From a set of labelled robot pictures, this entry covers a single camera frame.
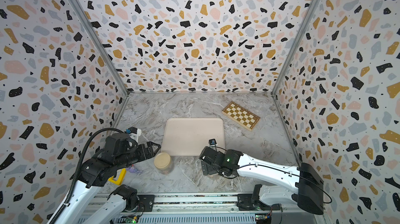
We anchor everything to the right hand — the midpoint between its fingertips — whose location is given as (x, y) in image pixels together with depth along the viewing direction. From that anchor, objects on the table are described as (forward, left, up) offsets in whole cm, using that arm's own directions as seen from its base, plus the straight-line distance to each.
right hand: (211, 165), depth 77 cm
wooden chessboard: (+37, -20, -7) cm, 42 cm away
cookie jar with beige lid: (0, +23, +2) cm, 23 cm away
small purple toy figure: (-1, +41, -5) cm, 41 cm away
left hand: (+3, +25, +12) cm, 28 cm away
